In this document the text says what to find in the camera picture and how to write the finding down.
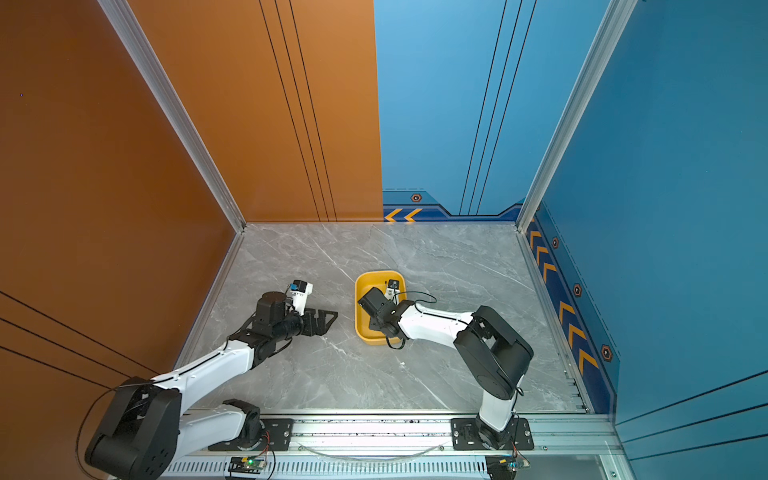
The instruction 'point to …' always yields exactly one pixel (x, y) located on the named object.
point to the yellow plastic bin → (365, 281)
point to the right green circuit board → (504, 466)
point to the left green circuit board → (246, 464)
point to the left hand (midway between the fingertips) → (327, 310)
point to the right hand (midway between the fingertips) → (377, 320)
